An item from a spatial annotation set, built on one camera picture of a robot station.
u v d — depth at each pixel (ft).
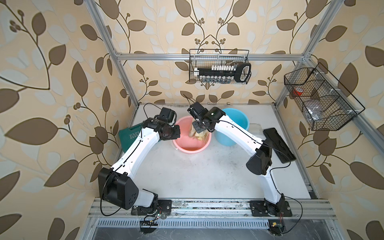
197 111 2.07
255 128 3.44
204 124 1.91
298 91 2.64
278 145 3.12
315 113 2.33
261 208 2.40
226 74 2.77
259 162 1.83
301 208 2.23
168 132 2.15
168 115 2.04
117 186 1.32
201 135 2.72
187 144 3.03
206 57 2.99
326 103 2.38
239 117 3.08
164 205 2.46
